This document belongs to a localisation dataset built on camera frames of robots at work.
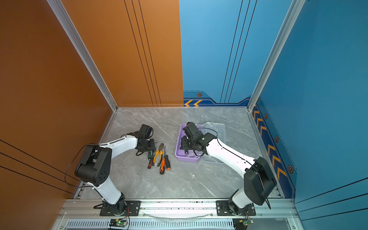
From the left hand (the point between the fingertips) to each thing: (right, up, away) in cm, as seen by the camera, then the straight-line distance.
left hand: (152, 145), depth 96 cm
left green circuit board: (-10, -34, -25) cm, 44 cm away
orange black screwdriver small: (+11, -8, -7) cm, 16 cm away
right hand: (+21, +4, -14) cm, 25 cm away
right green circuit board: (+51, -34, -25) cm, 67 cm away
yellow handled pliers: (+6, -3, -3) cm, 7 cm away
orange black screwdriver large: (+9, -10, -9) cm, 17 cm away
